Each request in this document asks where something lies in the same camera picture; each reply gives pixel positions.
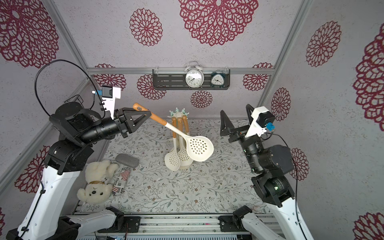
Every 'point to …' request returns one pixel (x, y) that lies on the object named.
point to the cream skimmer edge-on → (183, 159)
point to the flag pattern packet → (120, 182)
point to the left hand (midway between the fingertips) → (147, 114)
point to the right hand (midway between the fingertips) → (234, 108)
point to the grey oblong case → (127, 160)
